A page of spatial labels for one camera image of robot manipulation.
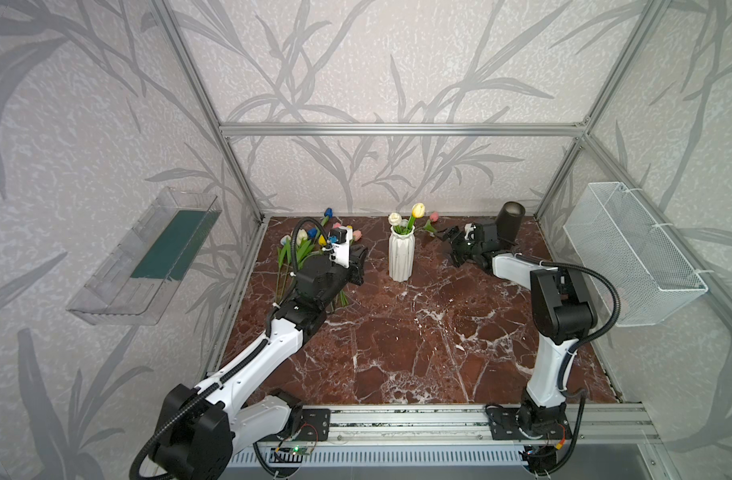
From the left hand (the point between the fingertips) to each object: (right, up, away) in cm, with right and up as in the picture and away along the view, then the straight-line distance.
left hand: (369, 239), depth 76 cm
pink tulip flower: (+22, +5, +39) cm, 45 cm away
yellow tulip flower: (+13, +8, +3) cm, 15 cm away
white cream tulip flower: (+7, +6, +2) cm, 9 cm away
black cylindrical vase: (+45, +6, +22) cm, 51 cm away
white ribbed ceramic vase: (+9, -5, +15) cm, 18 cm away
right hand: (+22, +3, +24) cm, 32 cm away
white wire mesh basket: (+58, +1, -7) cm, 58 cm away
